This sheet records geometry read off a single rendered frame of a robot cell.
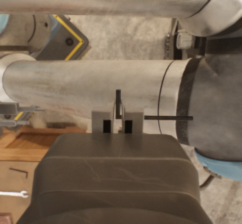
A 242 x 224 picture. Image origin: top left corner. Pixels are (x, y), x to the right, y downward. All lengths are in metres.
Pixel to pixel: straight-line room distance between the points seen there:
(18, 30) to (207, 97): 0.52
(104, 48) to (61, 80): 0.96
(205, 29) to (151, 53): 1.11
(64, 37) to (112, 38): 0.40
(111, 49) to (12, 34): 0.80
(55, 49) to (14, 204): 0.89
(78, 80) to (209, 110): 0.20
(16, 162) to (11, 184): 0.15
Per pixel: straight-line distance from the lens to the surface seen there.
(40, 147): 1.22
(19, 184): 1.17
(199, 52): 0.51
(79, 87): 0.29
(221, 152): 0.22
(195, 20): 0.18
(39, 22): 0.72
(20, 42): 0.59
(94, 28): 1.28
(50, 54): 1.00
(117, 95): 0.16
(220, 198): 1.99
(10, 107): 0.22
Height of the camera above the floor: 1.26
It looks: 74 degrees down
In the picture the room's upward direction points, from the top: 178 degrees clockwise
